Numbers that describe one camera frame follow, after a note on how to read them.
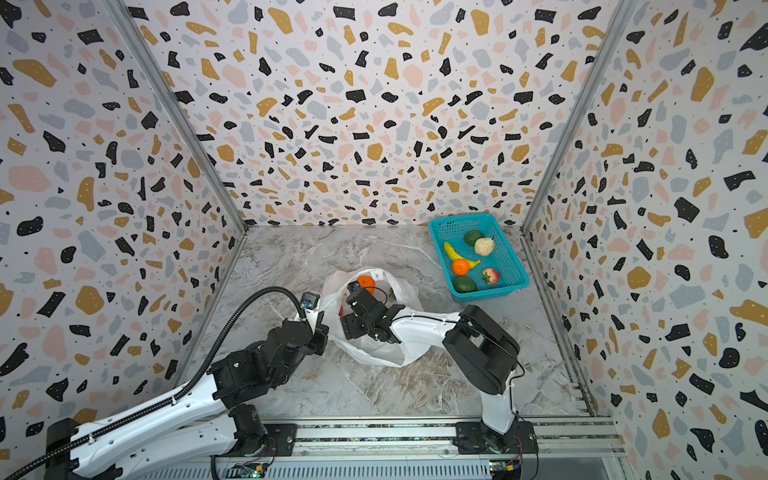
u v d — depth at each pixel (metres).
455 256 1.10
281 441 0.73
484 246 1.09
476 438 0.74
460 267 1.04
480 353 0.48
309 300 0.62
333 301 0.73
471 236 1.16
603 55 0.78
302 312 0.60
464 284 1.00
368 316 0.69
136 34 0.73
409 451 0.73
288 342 0.52
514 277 1.00
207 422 0.59
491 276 1.03
